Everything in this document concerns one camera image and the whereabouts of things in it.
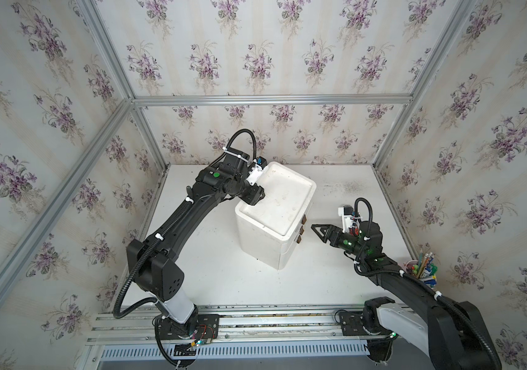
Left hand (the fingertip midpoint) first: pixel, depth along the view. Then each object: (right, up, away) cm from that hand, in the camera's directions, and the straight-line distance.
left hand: (257, 192), depth 80 cm
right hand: (+23, -13, +2) cm, 27 cm away
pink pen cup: (+55, -25, -5) cm, 61 cm away
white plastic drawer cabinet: (+4, -12, -11) cm, 17 cm away
